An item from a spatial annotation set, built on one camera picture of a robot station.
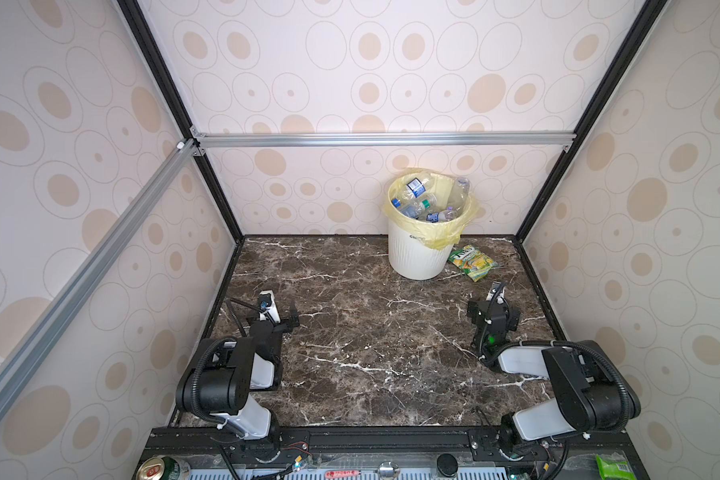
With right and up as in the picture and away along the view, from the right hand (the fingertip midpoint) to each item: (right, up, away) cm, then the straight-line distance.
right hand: (498, 299), depth 91 cm
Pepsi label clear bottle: (-16, +26, +3) cm, 31 cm away
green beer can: (-83, -31, -29) cm, 94 cm away
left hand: (-65, +2, -2) cm, 65 cm away
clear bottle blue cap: (-23, +36, +6) cm, 43 cm away
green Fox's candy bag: (-1, +12, +18) cm, 22 cm away
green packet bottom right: (+18, -37, -21) cm, 46 cm away
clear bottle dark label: (-11, +33, +3) cm, 35 cm away
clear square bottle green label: (-24, +30, +9) cm, 39 cm away
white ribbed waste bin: (-25, +13, +6) cm, 29 cm away
